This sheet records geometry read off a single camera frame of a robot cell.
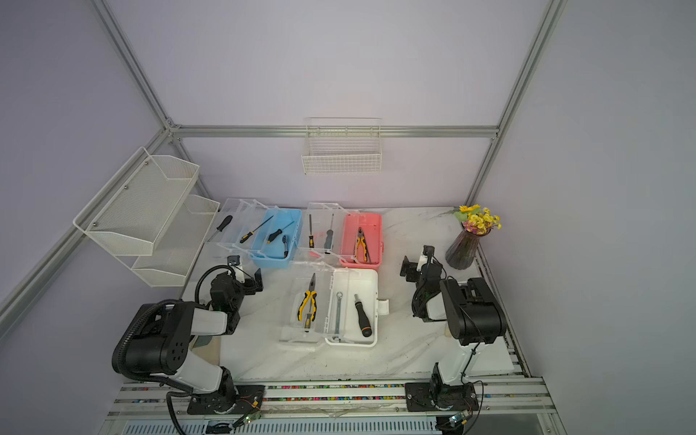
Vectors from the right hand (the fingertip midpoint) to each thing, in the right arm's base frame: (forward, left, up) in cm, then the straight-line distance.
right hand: (420, 261), depth 98 cm
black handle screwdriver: (+15, +73, +9) cm, 75 cm away
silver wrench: (-26, +31, -3) cm, 40 cm away
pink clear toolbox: (+13, +25, -3) cm, 28 cm away
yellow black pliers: (-16, +39, +8) cm, 43 cm away
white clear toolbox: (-9, +34, +2) cm, 35 cm away
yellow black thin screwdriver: (+9, +66, +5) cm, 66 cm away
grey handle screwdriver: (+4, +34, +7) cm, 35 cm away
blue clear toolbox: (+13, +58, +2) cm, 60 cm away
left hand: (-4, +63, +1) cm, 64 cm away
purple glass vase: (+1, -15, +4) cm, 15 cm away
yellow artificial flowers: (+2, -15, +20) cm, 25 cm away
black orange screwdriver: (-20, +22, -1) cm, 30 cm away
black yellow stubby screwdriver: (+17, +57, -2) cm, 60 cm away
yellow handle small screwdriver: (+7, +40, +7) cm, 42 cm away
